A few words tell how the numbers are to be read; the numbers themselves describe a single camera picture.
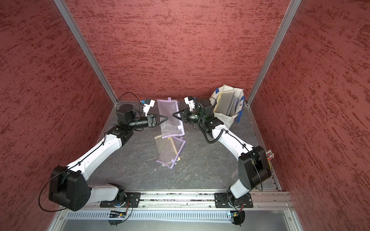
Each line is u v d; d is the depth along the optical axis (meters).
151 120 0.64
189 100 0.73
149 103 0.68
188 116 0.70
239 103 0.97
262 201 0.76
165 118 0.71
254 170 0.43
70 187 0.40
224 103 0.92
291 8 0.71
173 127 0.71
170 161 0.87
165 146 0.93
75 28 0.79
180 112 0.74
